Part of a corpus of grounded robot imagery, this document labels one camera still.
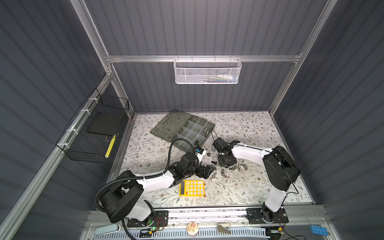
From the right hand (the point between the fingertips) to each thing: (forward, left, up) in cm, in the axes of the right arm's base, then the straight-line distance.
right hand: (226, 163), depth 93 cm
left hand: (-5, +12, +9) cm, 16 cm away
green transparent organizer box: (+26, +20, +2) cm, 33 cm away
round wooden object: (-34, +20, +2) cm, 40 cm away
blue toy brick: (-34, -39, +1) cm, 52 cm away
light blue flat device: (-35, +60, +4) cm, 70 cm away
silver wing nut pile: (-3, -8, 0) cm, 9 cm away
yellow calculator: (-15, +20, +2) cm, 25 cm away
